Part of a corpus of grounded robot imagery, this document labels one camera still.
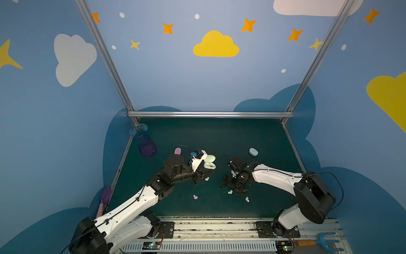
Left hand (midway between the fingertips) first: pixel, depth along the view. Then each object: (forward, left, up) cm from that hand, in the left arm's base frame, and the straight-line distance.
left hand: (214, 167), depth 70 cm
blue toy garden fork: (-25, -51, -22) cm, 61 cm away
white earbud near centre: (+4, +3, -23) cm, 24 cm away
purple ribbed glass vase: (+27, +44, -23) cm, 57 cm away
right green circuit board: (-27, -34, -24) cm, 49 cm away
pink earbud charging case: (+23, +22, -22) cm, 39 cm away
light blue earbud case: (+23, -27, -22) cm, 42 cm away
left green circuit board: (-28, +27, -23) cm, 46 cm away
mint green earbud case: (+2, +2, +1) cm, 3 cm away
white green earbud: (-3, -11, -23) cm, 26 cm away
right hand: (-1, -9, -21) cm, 23 cm away
